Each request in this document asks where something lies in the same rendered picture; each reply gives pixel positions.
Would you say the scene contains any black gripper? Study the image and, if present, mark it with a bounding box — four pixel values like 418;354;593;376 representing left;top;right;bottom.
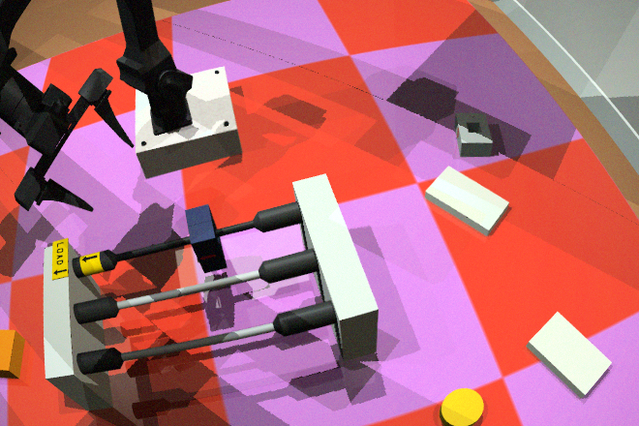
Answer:
8;68;134;212

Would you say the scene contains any yellow cylinder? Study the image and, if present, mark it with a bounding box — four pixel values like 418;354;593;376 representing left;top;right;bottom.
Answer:
440;388;484;426

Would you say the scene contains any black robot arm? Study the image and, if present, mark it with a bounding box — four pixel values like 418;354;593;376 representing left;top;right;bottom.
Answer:
0;0;194;158

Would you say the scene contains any orange block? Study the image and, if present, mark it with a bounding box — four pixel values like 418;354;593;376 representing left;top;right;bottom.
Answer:
0;329;25;379

